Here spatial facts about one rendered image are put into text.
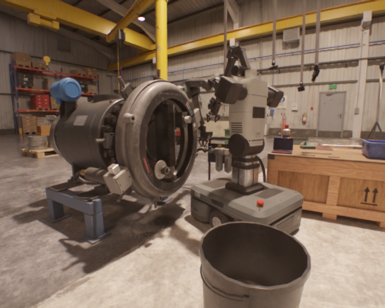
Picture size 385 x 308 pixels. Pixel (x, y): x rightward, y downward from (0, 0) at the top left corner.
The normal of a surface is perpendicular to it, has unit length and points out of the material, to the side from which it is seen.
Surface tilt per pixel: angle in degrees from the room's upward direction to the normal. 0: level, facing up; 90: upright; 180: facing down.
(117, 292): 0
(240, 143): 90
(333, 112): 90
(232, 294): 93
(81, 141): 91
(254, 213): 44
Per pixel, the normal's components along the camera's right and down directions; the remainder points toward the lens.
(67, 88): 0.88, 0.07
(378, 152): -0.55, 0.14
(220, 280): -0.73, 0.11
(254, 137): 0.60, 0.13
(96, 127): -0.46, -0.17
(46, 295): 0.00, -0.99
